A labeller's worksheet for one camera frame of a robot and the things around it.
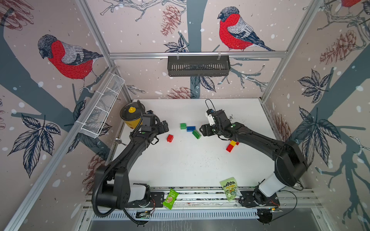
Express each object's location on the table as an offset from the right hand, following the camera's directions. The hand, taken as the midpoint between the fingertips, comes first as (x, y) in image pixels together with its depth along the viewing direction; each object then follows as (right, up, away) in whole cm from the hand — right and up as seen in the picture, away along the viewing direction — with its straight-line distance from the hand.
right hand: (204, 126), depth 88 cm
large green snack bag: (+13, -32, -10) cm, 36 cm away
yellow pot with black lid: (-50, +8, +7) cm, 51 cm away
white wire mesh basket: (-66, +2, -5) cm, 66 cm away
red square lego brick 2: (+16, -14, +2) cm, 22 cm away
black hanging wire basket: (-3, +43, +16) cm, 46 cm away
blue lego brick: (-9, -3, +12) cm, 15 cm away
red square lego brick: (-23, -9, +8) cm, 26 cm away
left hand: (-25, +2, 0) cm, 26 cm away
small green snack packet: (-20, -37, -14) cm, 44 cm away
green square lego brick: (-14, -1, +13) cm, 19 cm away
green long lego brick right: (-5, -6, +10) cm, 12 cm away
